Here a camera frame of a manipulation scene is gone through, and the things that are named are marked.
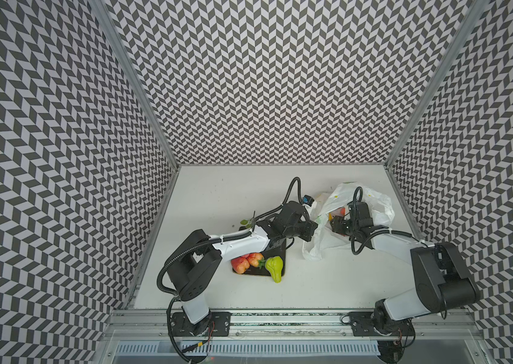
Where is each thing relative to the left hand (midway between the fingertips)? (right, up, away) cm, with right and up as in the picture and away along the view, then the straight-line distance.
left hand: (318, 227), depth 82 cm
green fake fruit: (-16, -13, -3) cm, 21 cm away
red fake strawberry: (-28, -13, -1) cm, 31 cm away
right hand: (+10, -3, +12) cm, 16 cm away
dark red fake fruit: (+8, +6, -3) cm, 11 cm away
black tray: (-15, -3, -18) cm, 24 cm away
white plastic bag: (+2, -6, +3) cm, 7 cm away
